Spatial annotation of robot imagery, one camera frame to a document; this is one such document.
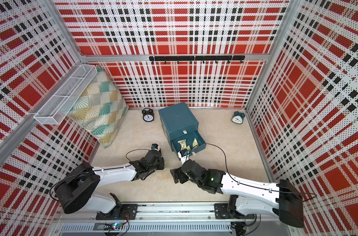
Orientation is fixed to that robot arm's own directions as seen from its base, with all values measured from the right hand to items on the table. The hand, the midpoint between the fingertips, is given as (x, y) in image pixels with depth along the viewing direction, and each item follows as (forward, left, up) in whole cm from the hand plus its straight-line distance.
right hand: (180, 168), depth 75 cm
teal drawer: (+13, +3, -1) cm, 13 cm away
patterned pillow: (+31, +48, +11) cm, 58 cm away
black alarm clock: (+44, +26, -6) cm, 51 cm away
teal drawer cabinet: (+21, 0, +9) cm, 23 cm away
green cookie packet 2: (+17, -8, -3) cm, 20 cm away
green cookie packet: (+17, -1, -3) cm, 17 cm away
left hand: (+10, +10, -12) cm, 19 cm away
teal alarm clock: (+42, -42, -9) cm, 60 cm away
